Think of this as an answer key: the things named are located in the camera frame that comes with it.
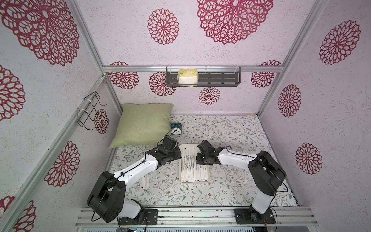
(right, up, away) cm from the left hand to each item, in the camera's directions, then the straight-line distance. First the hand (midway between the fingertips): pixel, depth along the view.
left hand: (178, 153), depth 87 cm
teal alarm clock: (-3, +15, +16) cm, 22 cm away
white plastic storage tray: (+7, -11, +2) cm, 13 cm away
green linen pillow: (-25, +18, +10) cm, 33 cm away
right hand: (+11, -4, +5) cm, 13 cm away
